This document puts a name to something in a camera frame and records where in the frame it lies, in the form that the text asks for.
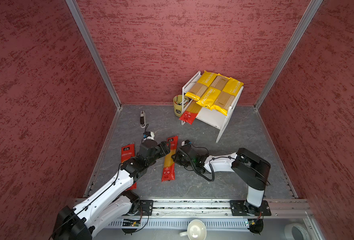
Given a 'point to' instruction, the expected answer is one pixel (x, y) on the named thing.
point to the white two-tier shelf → (204, 114)
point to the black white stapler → (142, 119)
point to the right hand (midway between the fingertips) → (169, 161)
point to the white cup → (196, 230)
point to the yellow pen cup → (177, 100)
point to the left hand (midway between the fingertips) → (165, 148)
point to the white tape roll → (288, 234)
